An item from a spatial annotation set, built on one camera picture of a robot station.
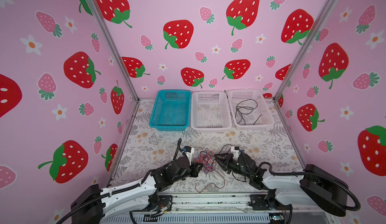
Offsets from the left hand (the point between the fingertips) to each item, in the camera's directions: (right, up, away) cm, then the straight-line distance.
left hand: (204, 166), depth 76 cm
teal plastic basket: (-24, +29, +38) cm, 54 cm away
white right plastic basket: (+44, +23, +25) cm, 55 cm away
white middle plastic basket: (+6, +29, +36) cm, 47 cm away
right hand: (+5, +4, +2) cm, 7 cm away
